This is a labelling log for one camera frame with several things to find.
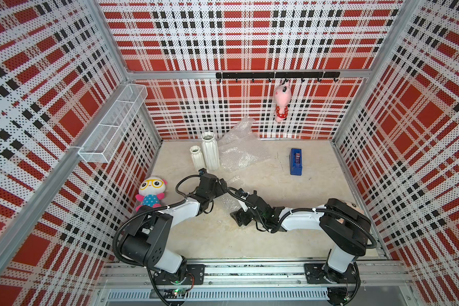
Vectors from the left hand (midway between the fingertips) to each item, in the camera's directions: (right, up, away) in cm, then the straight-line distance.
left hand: (222, 185), depth 94 cm
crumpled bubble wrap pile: (+10, +21, +19) cm, 30 cm away
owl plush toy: (-35, -3, -2) cm, 35 cm away
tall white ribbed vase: (-5, +17, 0) cm, 18 cm away
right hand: (+9, -11, -6) cm, 15 cm away
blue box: (+39, +9, +7) cm, 41 cm away
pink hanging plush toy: (+30, +44, -4) cm, 54 cm away
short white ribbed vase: (-12, +14, +1) cm, 19 cm away
